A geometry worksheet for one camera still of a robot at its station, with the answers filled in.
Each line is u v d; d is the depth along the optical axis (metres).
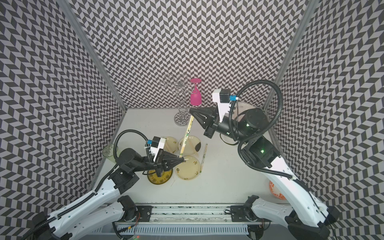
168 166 0.57
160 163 0.53
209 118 0.43
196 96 0.98
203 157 0.93
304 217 0.36
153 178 0.84
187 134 0.51
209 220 0.72
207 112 0.44
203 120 0.48
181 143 0.53
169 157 0.57
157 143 0.52
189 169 0.86
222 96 0.39
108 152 0.98
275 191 0.79
